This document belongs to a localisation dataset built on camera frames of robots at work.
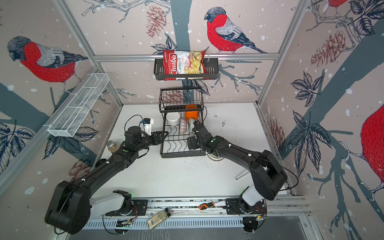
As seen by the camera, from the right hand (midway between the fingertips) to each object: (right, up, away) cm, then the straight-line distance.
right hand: (192, 141), depth 87 cm
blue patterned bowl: (-7, +9, +7) cm, 13 cm away
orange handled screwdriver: (+6, -30, -14) cm, 34 cm away
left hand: (-15, +6, -7) cm, 17 cm away
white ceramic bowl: (-14, +14, +16) cm, 25 cm away
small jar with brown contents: (-47, -2, -1) cm, 47 cm away
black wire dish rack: (-10, +22, +20) cm, 31 cm away
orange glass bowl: (-2, +16, +20) cm, 26 cm away
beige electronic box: (-15, -32, -20) cm, 41 cm away
